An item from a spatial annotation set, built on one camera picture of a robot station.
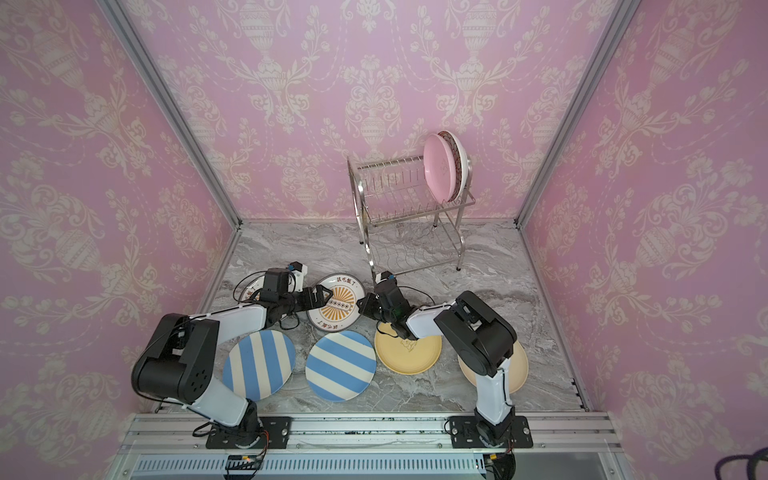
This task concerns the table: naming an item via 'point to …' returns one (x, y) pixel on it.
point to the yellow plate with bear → (406, 355)
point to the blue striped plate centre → (340, 366)
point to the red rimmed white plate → (252, 288)
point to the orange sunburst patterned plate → (341, 311)
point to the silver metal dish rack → (404, 226)
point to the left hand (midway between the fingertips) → (323, 295)
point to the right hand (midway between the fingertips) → (355, 302)
